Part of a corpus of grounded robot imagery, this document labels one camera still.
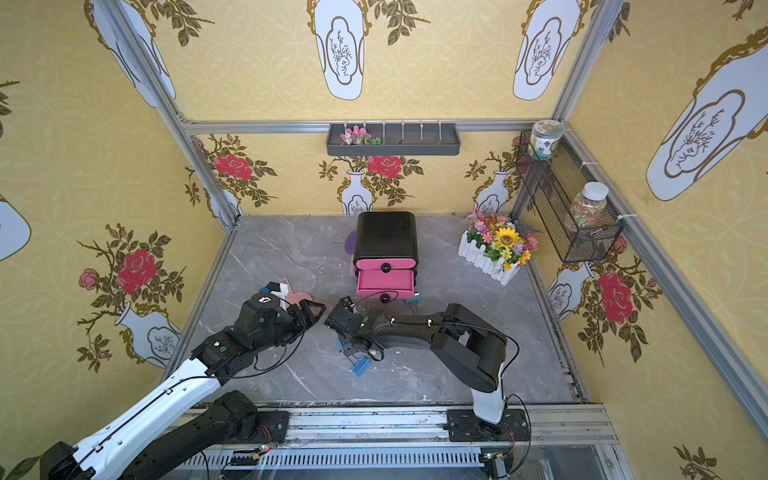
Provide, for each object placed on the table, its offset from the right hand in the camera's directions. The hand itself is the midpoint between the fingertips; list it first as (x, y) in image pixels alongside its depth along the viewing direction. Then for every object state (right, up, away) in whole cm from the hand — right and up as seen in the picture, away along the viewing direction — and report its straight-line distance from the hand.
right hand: (358, 330), depth 90 cm
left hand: (-11, +9, -12) cm, 19 cm away
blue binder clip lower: (+2, -7, -8) cm, 11 cm away
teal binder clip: (+18, +9, +5) cm, 21 cm away
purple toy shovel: (-5, +27, +23) cm, 36 cm away
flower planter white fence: (+42, +25, 0) cm, 49 cm away
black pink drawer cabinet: (+8, +23, -5) cm, 25 cm away
